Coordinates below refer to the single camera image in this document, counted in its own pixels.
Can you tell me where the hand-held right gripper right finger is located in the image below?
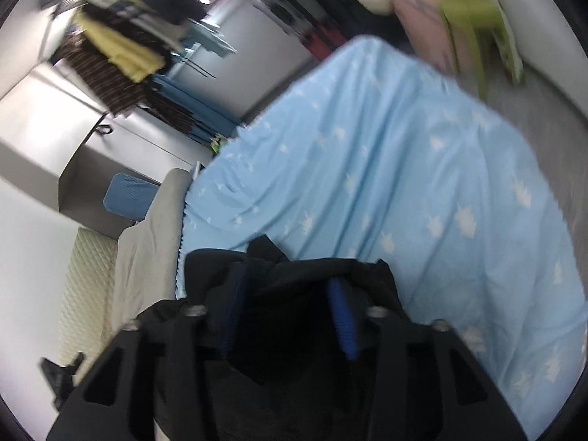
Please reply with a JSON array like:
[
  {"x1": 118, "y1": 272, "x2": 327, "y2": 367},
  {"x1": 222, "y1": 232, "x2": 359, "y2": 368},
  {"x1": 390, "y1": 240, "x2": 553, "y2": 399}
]
[{"x1": 325, "y1": 276, "x2": 529, "y2": 441}]

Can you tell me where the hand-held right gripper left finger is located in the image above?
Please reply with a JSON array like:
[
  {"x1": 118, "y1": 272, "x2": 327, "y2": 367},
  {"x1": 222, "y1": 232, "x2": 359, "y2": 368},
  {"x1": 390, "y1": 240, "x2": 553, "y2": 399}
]
[{"x1": 46, "y1": 261, "x2": 251, "y2": 441}]

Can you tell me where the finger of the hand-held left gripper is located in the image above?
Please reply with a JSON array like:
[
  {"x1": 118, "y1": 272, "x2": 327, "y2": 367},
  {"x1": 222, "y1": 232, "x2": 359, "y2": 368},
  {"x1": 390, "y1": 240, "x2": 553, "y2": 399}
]
[{"x1": 40, "y1": 351, "x2": 86, "y2": 413}]

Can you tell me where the black down jacket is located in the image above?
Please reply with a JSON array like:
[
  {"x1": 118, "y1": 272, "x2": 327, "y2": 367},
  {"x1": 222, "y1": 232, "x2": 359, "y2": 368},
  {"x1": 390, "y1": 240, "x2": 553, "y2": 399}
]
[{"x1": 151, "y1": 234, "x2": 406, "y2": 441}]

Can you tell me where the cream quilted headboard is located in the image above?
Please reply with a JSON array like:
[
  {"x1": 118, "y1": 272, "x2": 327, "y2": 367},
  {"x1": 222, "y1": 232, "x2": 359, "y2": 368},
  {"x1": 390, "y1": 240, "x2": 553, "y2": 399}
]
[{"x1": 57, "y1": 226, "x2": 121, "y2": 377}]

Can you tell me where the beige blanket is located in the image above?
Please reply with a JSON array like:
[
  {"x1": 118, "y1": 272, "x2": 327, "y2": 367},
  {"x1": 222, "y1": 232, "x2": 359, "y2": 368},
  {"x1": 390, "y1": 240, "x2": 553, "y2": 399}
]
[{"x1": 110, "y1": 168, "x2": 192, "y2": 332}]

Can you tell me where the blue cushion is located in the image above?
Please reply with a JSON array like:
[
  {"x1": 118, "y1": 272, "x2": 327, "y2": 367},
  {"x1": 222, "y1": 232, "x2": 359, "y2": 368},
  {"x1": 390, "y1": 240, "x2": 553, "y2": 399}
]
[{"x1": 103, "y1": 172, "x2": 159, "y2": 221}]

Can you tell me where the light blue printed bedsheet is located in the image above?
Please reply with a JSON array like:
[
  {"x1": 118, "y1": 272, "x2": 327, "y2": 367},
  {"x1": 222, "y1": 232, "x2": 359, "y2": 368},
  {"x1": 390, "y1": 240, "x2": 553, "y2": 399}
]
[{"x1": 177, "y1": 36, "x2": 588, "y2": 441}]

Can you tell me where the blue curtain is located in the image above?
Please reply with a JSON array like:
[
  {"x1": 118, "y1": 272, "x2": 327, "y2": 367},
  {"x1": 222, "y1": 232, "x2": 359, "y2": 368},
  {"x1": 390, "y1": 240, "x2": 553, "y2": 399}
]
[{"x1": 151, "y1": 72, "x2": 240, "y2": 144}]

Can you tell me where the brown plaid scarf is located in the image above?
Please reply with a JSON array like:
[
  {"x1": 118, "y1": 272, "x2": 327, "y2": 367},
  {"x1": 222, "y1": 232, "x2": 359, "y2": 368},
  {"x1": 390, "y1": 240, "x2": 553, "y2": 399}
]
[{"x1": 50, "y1": 36, "x2": 199, "y2": 135}]

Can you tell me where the grey white wardrobe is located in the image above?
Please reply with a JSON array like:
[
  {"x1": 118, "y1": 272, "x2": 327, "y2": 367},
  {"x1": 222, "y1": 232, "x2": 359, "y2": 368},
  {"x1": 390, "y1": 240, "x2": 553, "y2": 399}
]
[{"x1": 0, "y1": 61, "x2": 208, "y2": 240}]

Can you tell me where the yellow fleece jacket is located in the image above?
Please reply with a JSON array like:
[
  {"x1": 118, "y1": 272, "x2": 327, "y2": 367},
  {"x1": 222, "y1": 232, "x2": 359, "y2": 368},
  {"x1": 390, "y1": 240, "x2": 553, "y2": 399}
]
[{"x1": 72, "y1": 6, "x2": 167, "y2": 84}]

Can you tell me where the silver suitcase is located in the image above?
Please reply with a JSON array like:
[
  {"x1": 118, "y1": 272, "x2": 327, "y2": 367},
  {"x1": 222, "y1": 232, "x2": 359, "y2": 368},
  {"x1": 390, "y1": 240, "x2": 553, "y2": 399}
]
[{"x1": 259, "y1": 0, "x2": 332, "y2": 61}]

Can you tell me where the pink bedding bag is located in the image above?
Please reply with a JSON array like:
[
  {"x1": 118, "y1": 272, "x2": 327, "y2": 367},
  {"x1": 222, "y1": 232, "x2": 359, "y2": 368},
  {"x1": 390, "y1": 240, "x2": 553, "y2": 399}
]
[{"x1": 390, "y1": 0, "x2": 470, "y2": 75}]

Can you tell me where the green plastic stool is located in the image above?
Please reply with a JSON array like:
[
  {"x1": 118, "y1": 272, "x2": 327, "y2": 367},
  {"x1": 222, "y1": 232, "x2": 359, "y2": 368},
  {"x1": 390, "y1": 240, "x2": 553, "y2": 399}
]
[{"x1": 438, "y1": 0, "x2": 502, "y2": 98}]

